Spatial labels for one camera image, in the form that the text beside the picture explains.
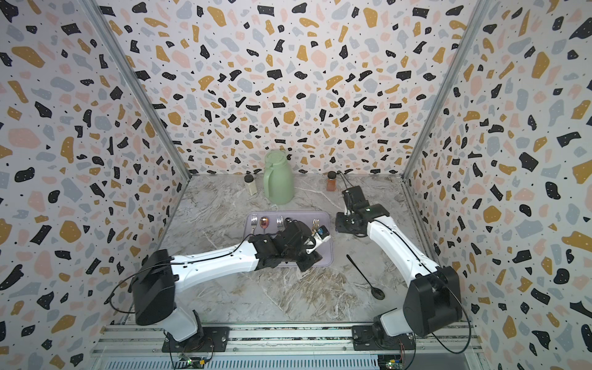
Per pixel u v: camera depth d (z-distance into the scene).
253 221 1.03
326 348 0.74
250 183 1.08
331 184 1.14
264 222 1.02
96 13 0.69
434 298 0.42
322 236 0.69
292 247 0.62
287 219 1.03
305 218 1.09
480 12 0.72
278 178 0.96
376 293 0.83
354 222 0.60
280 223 1.03
